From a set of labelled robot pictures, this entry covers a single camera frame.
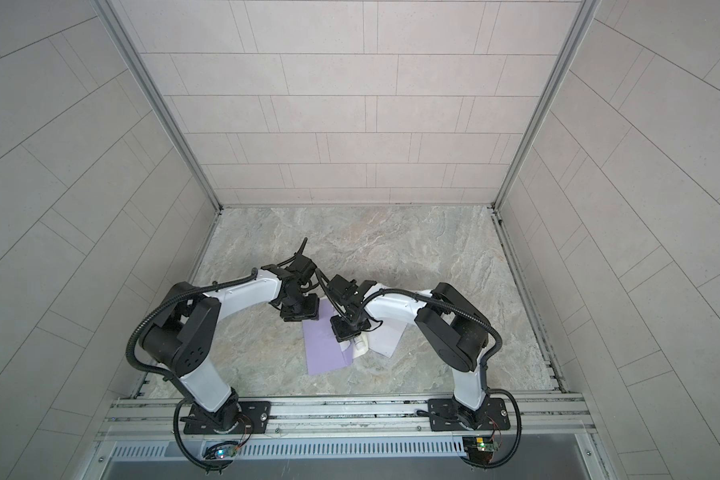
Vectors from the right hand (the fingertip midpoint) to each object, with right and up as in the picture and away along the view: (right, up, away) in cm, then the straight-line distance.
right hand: (339, 340), depth 84 cm
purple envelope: (-4, -2, -2) cm, 5 cm away
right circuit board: (+36, -18, -16) cm, 44 cm away
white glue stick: (+3, 0, -4) cm, 5 cm away
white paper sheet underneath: (+13, +1, -1) cm, 13 cm away
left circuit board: (-22, -17, -20) cm, 34 cm away
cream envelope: (+7, 0, -3) cm, 7 cm away
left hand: (-6, +6, +5) cm, 10 cm away
